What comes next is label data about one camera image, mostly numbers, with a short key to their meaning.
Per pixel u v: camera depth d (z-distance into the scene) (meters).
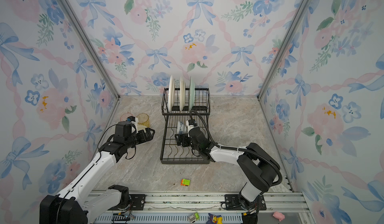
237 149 0.51
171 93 0.73
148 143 0.95
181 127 0.90
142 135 0.73
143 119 0.98
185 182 0.78
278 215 0.69
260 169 0.45
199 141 0.67
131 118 0.73
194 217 0.68
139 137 0.73
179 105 0.75
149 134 0.75
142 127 0.76
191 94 0.74
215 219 0.68
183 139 0.76
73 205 0.39
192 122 0.76
